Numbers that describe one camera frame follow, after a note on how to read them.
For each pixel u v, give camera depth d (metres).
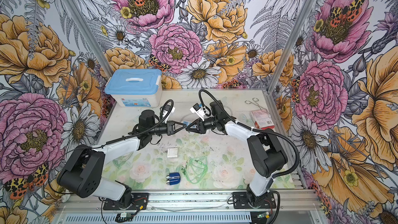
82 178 0.43
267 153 0.47
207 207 0.74
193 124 0.79
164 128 0.75
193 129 0.80
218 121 0.72
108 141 0.53
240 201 0.74
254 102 1.14
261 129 0.51
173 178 0.79
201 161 0.87
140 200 0.75
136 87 1.00
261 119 1.00
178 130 0.79
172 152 0.87
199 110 0.77
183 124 0.80
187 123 0.81
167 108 0.76
